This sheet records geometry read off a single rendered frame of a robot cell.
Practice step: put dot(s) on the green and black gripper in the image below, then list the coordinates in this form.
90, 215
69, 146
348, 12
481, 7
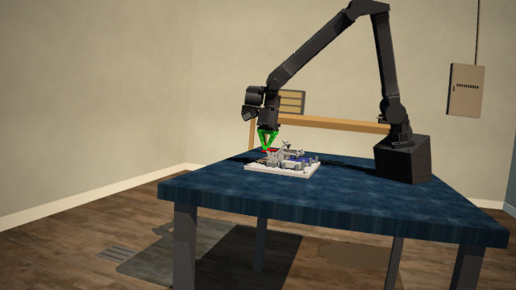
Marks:
270, 127

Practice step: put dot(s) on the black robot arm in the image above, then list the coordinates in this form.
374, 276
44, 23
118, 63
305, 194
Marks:
401, 134

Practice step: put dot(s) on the white fixture plate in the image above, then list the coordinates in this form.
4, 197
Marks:
260, 166

